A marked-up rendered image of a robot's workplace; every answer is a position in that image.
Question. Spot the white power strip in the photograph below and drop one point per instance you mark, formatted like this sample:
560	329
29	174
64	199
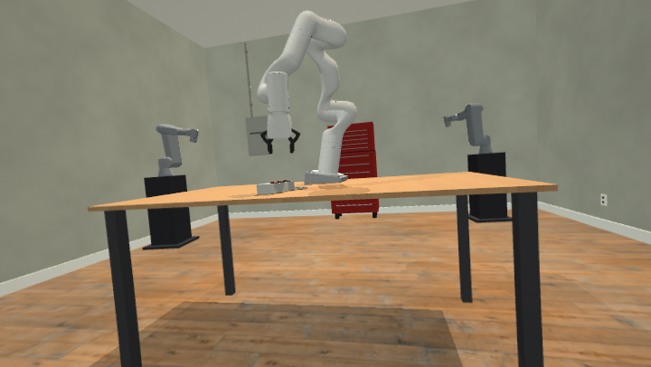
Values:
277	187

